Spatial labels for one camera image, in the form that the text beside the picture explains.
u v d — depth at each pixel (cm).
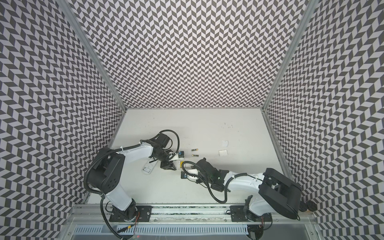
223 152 94
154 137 76
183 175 69
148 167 87
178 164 89
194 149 95
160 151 72
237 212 74
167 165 79
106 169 46
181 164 89
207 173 63
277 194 42
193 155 94
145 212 73
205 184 69
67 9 71
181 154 79
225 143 99
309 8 68
